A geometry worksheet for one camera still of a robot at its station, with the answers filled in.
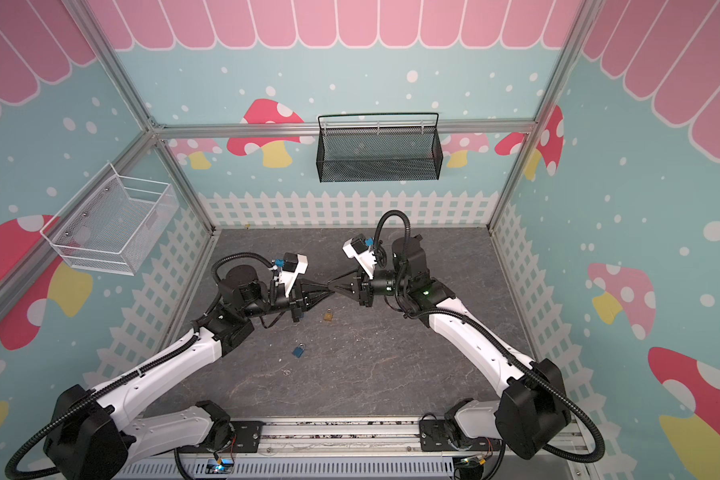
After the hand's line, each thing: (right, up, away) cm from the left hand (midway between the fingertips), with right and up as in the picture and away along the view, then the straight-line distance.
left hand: (332, 296), depth 69 cm
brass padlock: (-5, -10, +27) cm, 29 cm away
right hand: (0, +2, -2) cm, 3 cm away
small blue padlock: (-13, -19, +21) cm, 31 cm away
